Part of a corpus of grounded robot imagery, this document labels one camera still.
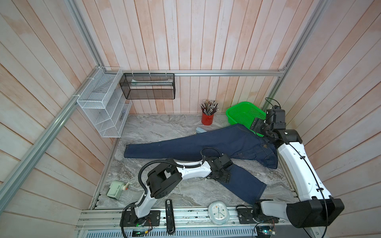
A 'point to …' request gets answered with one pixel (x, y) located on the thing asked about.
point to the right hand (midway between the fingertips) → (259, 123)
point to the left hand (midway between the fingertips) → (222, 179)
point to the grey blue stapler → (199, 130)
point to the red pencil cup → (207, 119)
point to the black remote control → (169, 218)
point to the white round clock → (219, 212)
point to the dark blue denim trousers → (227, 150)
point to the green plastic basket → (244, 113)
